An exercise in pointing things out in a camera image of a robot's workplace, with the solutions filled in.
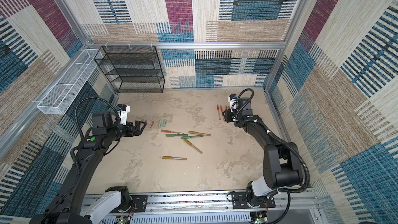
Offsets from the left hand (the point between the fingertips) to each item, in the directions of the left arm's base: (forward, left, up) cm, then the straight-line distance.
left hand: (138, 121), depth 78 cm
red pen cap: (-2, -4, +3) cm, 6 cm away
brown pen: (+4, -29, -20) cm, 36 cm away
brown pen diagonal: (-3, -25, -21) cm, 33 cm away
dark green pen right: (+2, -25, -21) cm, 33 cm away
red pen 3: (+24, -49, -20) cm, 58 cm away
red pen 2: (+9, -43, -7) cm, 45 cm away
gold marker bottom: (-10, -13, -21) cm, 27 cm away
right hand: (+10, -46, -9) cm, 48 cm away
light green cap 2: (+12, -8, -21) cm, 26 cm away
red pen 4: (+7, -10, -22) cm, 25 cm away
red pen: (+23, -43, -21) cm, 53 cm away
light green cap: (+12, -5, -21) cm, 25 cm away
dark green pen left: (+3, -16, -20) cm, 26 cm away
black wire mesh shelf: (+47, +16, -4) cm, 50 cm away
